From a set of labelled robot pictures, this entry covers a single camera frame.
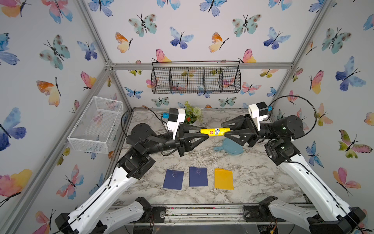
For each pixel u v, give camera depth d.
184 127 0.47
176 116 0.40
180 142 0.43
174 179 0.86
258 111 0.41
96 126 0.87
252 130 0.46
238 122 0.49
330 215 0.38
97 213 0.38
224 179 0.87
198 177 0.88
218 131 0.46
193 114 0.98
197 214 0.75
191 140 0.44
